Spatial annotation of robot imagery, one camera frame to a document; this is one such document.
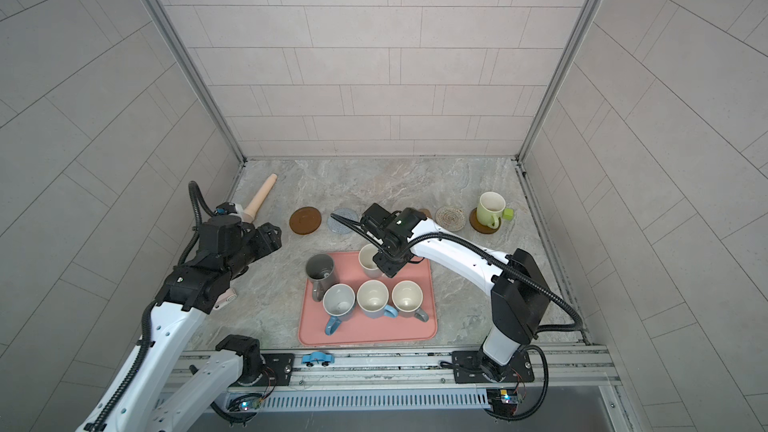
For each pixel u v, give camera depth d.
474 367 0.71
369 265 0.83
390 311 0.73
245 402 0.65
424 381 0.71
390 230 0.55
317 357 0.71
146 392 0.39
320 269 0.83
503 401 0.68
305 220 0.99
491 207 0.93
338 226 0.96
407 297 0.81
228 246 0.53
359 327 0.78
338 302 0.81
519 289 0.42
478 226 0.96
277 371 0.71
